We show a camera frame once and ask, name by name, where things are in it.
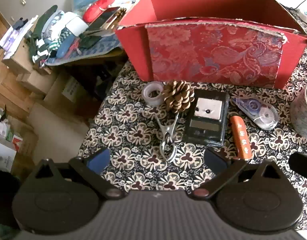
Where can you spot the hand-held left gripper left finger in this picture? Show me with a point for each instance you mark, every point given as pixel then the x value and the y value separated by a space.
pixel 99 159

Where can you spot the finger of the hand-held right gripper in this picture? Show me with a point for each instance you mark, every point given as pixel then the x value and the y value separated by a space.
pixel 302 165

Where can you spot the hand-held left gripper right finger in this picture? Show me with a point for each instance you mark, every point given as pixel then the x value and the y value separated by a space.
pixel 216 160

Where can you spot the black digital pocket scale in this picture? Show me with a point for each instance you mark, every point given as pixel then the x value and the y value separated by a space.
pixel 206 130

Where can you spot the orange rectangular stick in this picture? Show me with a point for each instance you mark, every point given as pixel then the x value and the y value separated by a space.
pixel 241 138

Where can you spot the metal spring clip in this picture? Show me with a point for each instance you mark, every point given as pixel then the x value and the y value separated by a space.
pixel 166 132

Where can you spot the clear correction tape dispenser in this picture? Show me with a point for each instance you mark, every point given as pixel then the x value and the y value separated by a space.
pixel 258 112

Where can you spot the large brown pine cone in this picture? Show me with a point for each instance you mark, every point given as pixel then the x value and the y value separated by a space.
pixel 179 96

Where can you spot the clear adhesive tape roll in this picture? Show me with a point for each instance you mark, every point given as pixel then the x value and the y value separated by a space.
pixel 152 93

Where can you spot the red patterned cardboard box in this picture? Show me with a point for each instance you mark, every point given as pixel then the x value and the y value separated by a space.
pixel 213 52

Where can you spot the floral patterned tablecloth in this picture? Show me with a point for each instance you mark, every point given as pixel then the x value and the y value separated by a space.
pixel 133 130

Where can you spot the white patterned mug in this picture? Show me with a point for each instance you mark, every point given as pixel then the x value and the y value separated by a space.
pixel 303 112

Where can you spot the white red carton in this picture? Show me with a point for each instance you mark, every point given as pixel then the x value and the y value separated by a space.
pixel 6 155

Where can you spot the blue patterned mat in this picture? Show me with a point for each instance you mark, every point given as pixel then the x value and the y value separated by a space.
pixel 103 46

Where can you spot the white plastic container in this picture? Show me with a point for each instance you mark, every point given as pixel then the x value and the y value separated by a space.
pixel 76 25

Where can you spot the green white striped cloth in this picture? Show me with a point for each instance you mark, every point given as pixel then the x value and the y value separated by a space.
pixel 41 32

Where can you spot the black notebook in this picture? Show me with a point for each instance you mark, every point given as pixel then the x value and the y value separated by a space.
pixel 104 18

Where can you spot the small brown pine cone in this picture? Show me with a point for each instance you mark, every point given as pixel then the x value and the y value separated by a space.
pixel 121 12

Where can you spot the white paper stack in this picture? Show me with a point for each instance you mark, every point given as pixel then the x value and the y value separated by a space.
pixel 14 33

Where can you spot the red glasses case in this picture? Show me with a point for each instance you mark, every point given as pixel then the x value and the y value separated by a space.
pixel 98 7

